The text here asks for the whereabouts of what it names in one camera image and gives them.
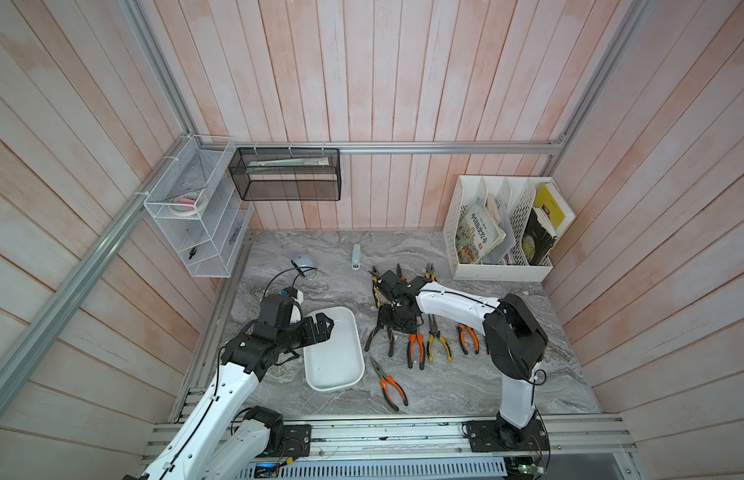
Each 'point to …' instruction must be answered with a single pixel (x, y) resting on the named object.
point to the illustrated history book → (477, 235)
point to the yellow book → (546, 198)
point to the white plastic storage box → (337, 362)
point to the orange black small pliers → (399, 273)
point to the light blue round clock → (305, 261)
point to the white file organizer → (504, 227)
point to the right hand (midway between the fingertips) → (386, 326)
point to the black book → (539, 237)
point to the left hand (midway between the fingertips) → (319, 331)
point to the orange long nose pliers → (384, 385)
